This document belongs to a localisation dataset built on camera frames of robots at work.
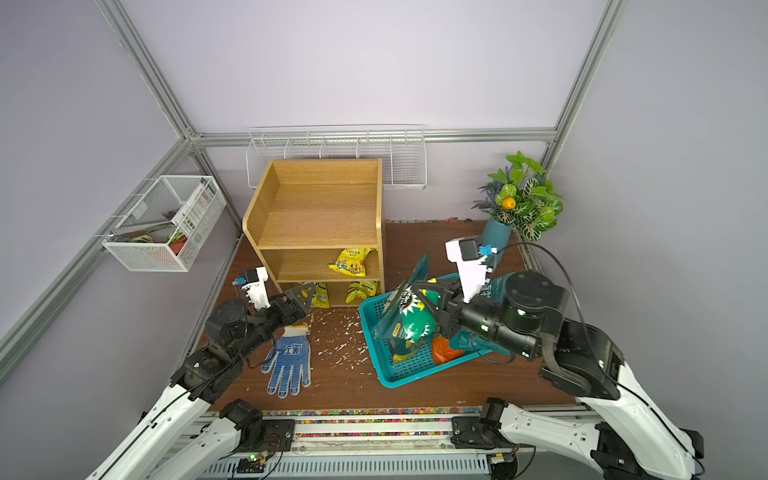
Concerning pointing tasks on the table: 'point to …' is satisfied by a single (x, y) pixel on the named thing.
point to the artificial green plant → (521, 196)
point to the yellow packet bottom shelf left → (320, 297)
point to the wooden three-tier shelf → (317, 222)
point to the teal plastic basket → (395, 371)
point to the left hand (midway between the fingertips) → (306, 291)
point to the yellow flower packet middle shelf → (352, 261)
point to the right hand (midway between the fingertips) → (414, 286)
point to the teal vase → (496, 234)
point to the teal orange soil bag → (463, 342)
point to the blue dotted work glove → (290, 362)
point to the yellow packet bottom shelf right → (358, 290)
